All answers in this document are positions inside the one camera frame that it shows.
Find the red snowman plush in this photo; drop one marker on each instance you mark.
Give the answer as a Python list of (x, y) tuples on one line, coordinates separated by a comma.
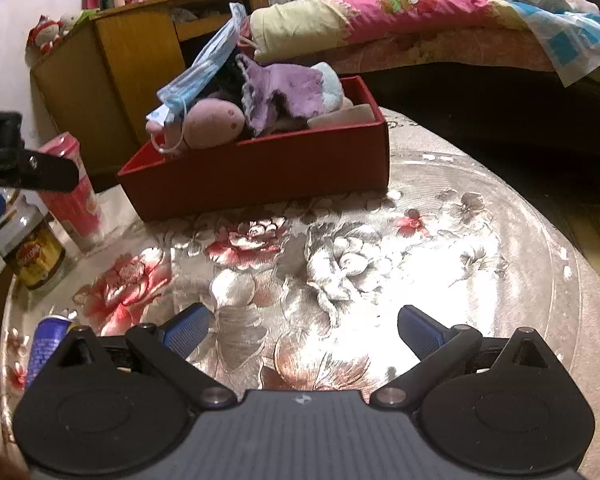
[(45, 35)]

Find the small dark jar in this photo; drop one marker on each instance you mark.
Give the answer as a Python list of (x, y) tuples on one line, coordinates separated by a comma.
[(105, 3)]

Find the blue checkered sheet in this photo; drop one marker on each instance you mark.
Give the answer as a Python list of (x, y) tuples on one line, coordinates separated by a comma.
[(565, 35)]

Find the red cardboard box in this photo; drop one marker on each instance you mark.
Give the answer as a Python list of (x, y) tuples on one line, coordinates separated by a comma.
[(280, 170)]

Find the white cat plush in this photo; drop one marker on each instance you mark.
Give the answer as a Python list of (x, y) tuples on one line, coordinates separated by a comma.
[(69, 22)]

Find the dark cloth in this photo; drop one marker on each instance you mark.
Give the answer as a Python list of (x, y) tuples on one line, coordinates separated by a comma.
[(225, 82)]

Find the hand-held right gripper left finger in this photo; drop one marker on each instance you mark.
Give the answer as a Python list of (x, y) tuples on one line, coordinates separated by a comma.
[(186, 330)]

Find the blue face mask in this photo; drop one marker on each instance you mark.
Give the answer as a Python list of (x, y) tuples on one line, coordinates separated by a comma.
[(200, 70)]

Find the green plush toy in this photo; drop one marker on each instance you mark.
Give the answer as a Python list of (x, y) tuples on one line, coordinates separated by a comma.
[(83, 17)]

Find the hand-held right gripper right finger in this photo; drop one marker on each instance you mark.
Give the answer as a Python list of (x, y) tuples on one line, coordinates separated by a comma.
[(420, 332)]

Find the pink lidded cup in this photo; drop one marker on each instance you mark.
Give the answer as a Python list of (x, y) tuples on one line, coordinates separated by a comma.
[(77, 200)]

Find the glass jar with gold lid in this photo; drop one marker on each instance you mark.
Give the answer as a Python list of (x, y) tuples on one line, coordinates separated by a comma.
[(30, 255)]

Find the pink and teal plush pig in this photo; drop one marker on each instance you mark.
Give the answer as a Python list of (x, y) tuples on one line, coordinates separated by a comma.
[(212, 122)]

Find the peach floral bed sheet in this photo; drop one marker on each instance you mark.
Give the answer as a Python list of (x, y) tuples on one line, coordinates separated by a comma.
[(455, 50)]

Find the blue can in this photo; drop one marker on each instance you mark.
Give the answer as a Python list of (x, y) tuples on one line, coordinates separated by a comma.
[(42, 350)]

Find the pink printed quilt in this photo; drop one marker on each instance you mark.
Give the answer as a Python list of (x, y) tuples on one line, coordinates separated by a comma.
[(405, 10)]

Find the grey bundle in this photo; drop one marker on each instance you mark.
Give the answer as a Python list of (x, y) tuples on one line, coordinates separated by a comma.
[(192, 15)]

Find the purple cloth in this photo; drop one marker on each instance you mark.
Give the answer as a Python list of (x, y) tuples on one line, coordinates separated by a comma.
[(290, 85)]

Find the wooden desk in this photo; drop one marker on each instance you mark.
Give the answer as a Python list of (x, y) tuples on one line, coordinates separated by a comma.
[(130, 60)]

